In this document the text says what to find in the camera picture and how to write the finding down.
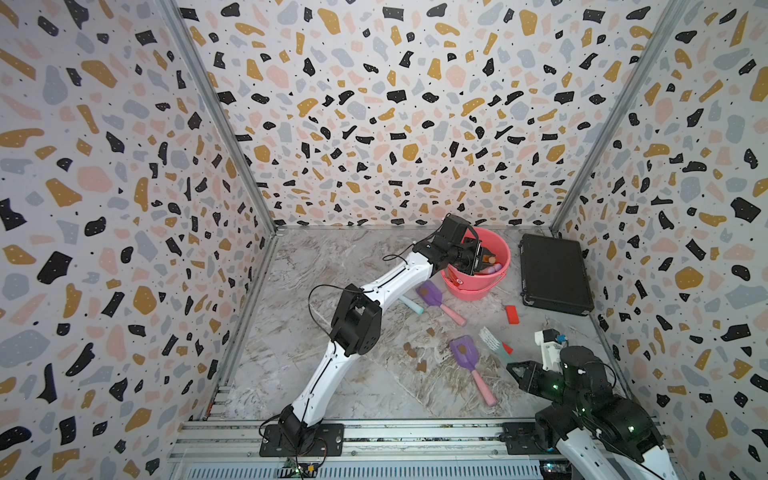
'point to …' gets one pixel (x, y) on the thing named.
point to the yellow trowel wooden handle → (488, 259)
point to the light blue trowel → (412, 305)
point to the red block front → (507, 348)
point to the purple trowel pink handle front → (465, 352)
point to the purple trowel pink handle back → (428, 292)
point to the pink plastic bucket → (466, 287)
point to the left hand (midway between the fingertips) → (505, 254)
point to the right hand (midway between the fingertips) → (507, 368)
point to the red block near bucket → (512, 315)
